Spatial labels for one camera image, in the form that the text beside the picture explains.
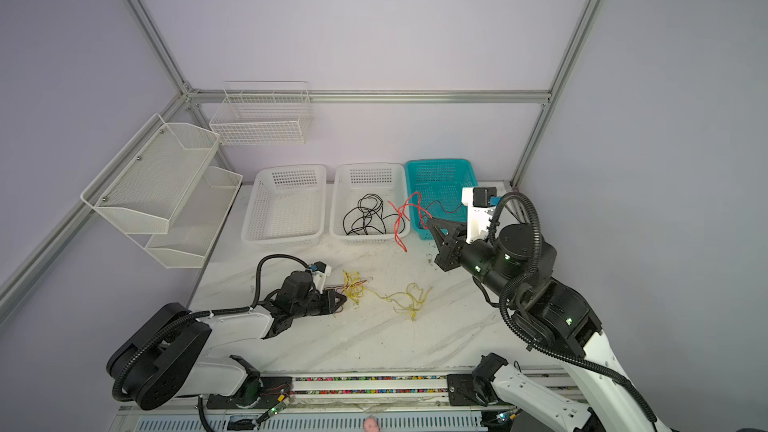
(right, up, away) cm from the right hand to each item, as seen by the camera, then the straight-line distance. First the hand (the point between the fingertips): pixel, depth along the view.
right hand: (424, 220), depth 55 cm
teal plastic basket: (+11, +10, +64) cm, 66 cm away
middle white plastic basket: (-22, +14, +60) cm, 65 cm away
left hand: (-21, -25, +33) cm, 47 cm away
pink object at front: (-11, -48, +13) cm, 51 cm away
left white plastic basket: (-47, +3, +60) cm, 76 cm away
